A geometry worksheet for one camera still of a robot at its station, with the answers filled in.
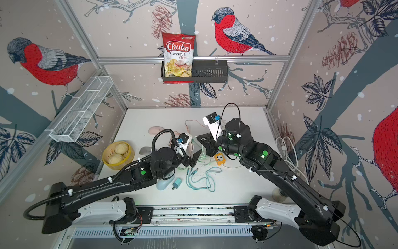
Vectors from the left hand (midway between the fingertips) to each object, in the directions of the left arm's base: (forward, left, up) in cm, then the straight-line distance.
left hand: (197, 142), depth 67 cm
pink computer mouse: (+26, +31, -27) cm, 48 cm away
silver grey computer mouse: (+11, +34, -28) cm, 45 cm away
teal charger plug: (-10, +12, -26) cm, 30 cm away
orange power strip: (+4, -12, -26) cm, 29 cm away
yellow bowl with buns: (+6, +49, -25) cm, 55 cm away
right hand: (-2, -1, +7) cm, 8 cm away
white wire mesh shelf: (+11, +59, +1) cm, 60 cm away
